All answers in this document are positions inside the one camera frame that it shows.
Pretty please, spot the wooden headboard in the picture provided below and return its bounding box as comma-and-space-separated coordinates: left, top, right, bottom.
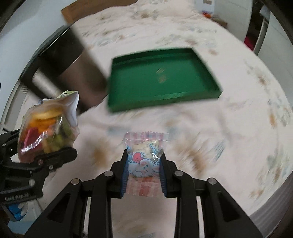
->
61, 0, 136, 24

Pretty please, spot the white wardrobe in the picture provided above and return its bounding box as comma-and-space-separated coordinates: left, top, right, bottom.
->
194, 0, 293, 106

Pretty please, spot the white louvred radiator cover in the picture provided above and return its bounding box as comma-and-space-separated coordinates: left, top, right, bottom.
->
1, 80, 28, 134

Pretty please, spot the pink cloud cookie packet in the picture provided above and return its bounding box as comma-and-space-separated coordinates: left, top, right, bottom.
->
124, 131, 169, 197

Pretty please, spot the blue gloved left hand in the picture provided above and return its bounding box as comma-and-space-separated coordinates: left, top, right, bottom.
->
8, 202, 27, 221

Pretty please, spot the colourful gummy candy bag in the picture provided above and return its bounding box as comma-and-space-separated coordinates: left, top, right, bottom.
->
17, 91, 79, 163

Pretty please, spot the green rectangular tray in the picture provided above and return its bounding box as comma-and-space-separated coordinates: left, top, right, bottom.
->
108, 48, 222, 113

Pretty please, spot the floral pink bed quilt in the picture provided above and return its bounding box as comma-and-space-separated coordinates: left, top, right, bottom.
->
20, 0, 292, 238

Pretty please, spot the brown black cylindrical container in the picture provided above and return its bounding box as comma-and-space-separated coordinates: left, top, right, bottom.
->
19, 24, 107, 113

